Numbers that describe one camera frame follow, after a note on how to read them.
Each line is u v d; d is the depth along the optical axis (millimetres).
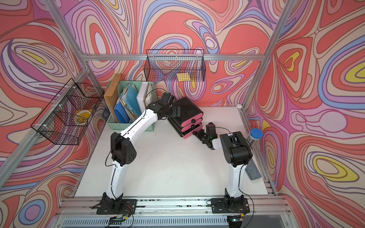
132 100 917
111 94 822
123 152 548
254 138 790
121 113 931
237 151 540
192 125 959
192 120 913
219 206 734
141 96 908
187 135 962
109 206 650
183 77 910
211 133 822
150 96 945
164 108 691
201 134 930
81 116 702
